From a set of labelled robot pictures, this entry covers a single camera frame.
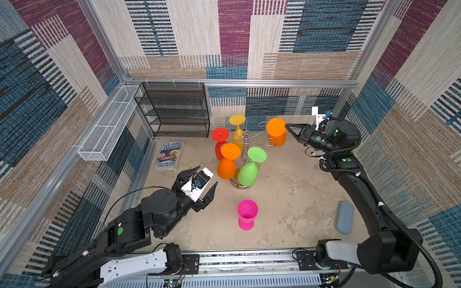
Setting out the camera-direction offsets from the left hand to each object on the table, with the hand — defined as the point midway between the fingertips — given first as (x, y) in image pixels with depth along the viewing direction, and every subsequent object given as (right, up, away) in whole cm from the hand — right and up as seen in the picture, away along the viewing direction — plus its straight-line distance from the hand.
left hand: (206, 175), depth 56 cm
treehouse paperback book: (-29, +3, +49) cm, 57 cm away
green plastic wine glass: (+14, -2, +17) cm, 22 cm away
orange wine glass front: (+6, +1, +20) cm, 21 cm away
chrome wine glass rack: (+14, +13, +18) cm, 26 cm away
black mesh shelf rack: (-27, +32, +55) cm, 70 cm away
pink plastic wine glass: (+14, -19, +22) cm, 32 cm away
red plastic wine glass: (+3, +14, +20) cm, 24 cm away
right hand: (+29, +16, +12) cm, 35 cm away
